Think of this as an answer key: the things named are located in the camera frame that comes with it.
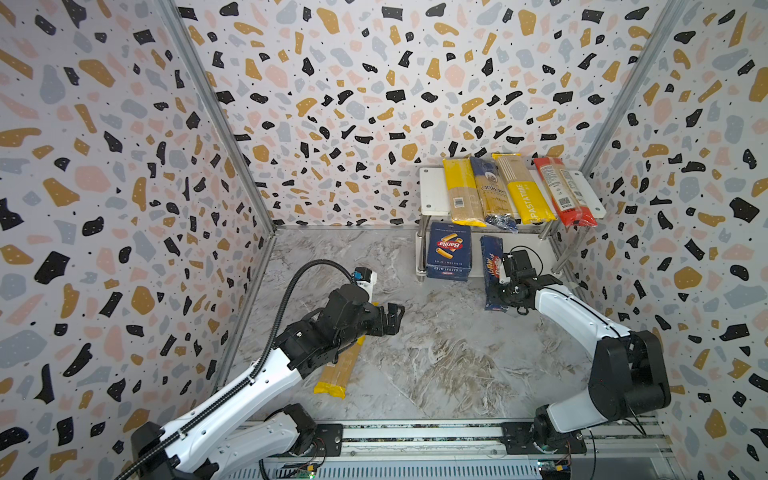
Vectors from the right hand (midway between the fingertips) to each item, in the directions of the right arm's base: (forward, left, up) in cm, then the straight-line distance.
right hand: (496, 291), depth 91 cm
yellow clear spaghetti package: (-24, +47, -7) cm, 53 cm away
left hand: (-15, +30, +15) cm, 36 cm away
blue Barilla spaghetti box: (+14, 0, +3) cm, 14 cm away
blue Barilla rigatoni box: (+13, +14, +3) cm, 19 cm away
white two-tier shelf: (+26, -24, -6) cm, 37 cm away
